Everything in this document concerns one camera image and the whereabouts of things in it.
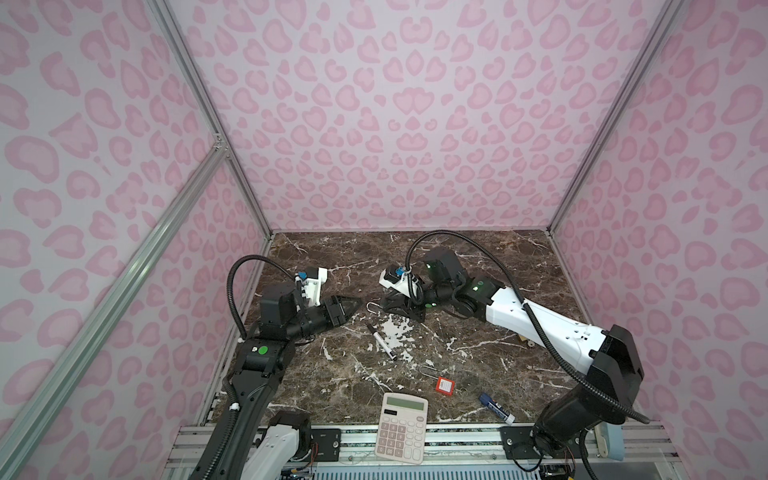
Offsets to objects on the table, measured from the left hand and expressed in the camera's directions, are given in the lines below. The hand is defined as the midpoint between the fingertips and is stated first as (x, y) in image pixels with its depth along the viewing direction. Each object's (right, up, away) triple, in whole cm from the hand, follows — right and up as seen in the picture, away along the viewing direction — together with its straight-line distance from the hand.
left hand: (359, 300), depth 69 cm
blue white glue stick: (+37, -31, +7) cm, 49 cm away
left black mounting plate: (-8, -36, +5) cm, 37 cm away
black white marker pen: (+4, -16, +21) cm, 27 cm away
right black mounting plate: (+39, -36, +5) cm, 53 cm away
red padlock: (+22, -25, +12) cm, 35 cm away
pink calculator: (+10, -33, +6) cm, 35 cm away
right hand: (+7, -1, +4) cm, 8 cm away
